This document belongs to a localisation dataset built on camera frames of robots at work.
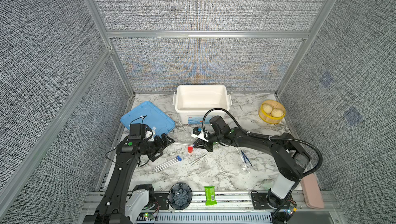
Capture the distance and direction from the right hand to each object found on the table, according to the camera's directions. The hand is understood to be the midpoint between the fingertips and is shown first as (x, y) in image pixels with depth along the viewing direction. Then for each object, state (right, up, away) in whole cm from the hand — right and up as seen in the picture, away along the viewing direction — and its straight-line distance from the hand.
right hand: (194, 143), depth 83 cm
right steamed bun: (+54, +16, +17) cm, 58 cm away
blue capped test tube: (-10, -10, +2) cm, 14 cm away
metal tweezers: (+2, -10, +4) cm, 11 cm away
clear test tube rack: (-8, +5, +16) cm, 19 cm away
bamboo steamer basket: (+47, +13, +17) cm, 52 cm away
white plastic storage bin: (-2, +24, +25) cm, 35 cm away
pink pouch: (+57, -22, -10) cm, 61 cm away
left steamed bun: (+48, +19, +20) cm, 55 cm away
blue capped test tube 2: (-7, 0, -2) cm, 7 cm away
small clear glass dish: (+28, -14, 0) cm, 31 cm away
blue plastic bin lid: (-28, +12, +21) cm, 37 cm away
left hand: (-13, +1, -7) cm, 14 cm away
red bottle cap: (-3, -5, +4) cm, 7 cm away
